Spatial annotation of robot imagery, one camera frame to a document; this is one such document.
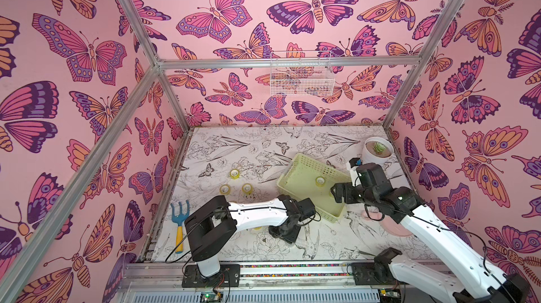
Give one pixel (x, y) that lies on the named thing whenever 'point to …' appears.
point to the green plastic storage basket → (301, 177)
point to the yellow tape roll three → (225, 189)
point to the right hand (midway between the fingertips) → (339, 189)
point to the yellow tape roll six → (320, 181)
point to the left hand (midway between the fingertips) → (289, 237)
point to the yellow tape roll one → (234, 174)
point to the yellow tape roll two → (247, 189)
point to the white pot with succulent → (377, 150)
